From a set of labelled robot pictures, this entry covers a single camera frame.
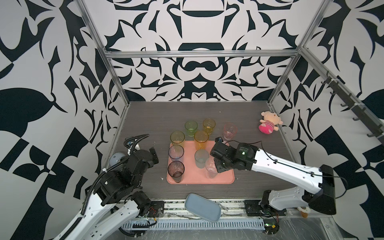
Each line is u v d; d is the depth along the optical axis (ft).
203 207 2.40
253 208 2.44
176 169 2.65
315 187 1.32
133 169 1.51
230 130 3.28
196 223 2.34
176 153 2.71
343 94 2.11
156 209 2.43
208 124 3.27
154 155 2.02
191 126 3.43
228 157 1.75
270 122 3.32
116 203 1.44
